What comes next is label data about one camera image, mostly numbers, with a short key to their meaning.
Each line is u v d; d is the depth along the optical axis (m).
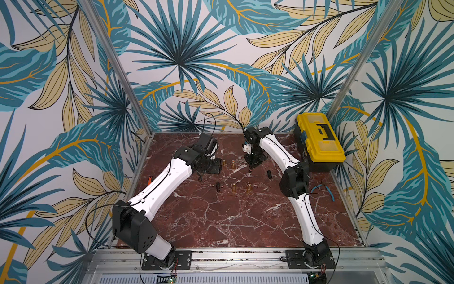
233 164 1.01
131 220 0.40
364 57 0.82
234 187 0.91
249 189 0.92
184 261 0.73
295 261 0.73
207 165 0.64
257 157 0.84
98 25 0.72
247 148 0.92
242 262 0.73
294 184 0.63
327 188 0.95
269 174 1.00
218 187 0.90
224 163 1.03
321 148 0.91
